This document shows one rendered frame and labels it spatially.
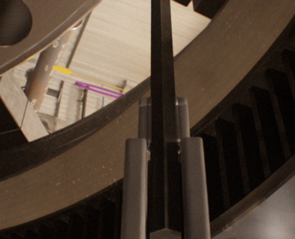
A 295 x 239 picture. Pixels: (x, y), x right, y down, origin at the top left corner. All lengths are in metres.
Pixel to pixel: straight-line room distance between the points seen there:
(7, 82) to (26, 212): 0.09
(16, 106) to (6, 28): 0.05
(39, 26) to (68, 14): 0.02
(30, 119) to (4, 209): 0.09
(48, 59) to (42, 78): 0.45
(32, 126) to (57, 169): 0.09
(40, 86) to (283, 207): 8.01
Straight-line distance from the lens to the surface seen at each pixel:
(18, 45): 0.28
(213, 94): 0.20
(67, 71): 6.41
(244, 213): 0.16
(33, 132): 0.34
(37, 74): 8.00
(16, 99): 0.32
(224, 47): 0.19
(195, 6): 0.26
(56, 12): 0.27
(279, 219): 0.17
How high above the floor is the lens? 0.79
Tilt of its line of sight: 16 degrees up
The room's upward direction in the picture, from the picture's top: 108 degrees clockwise
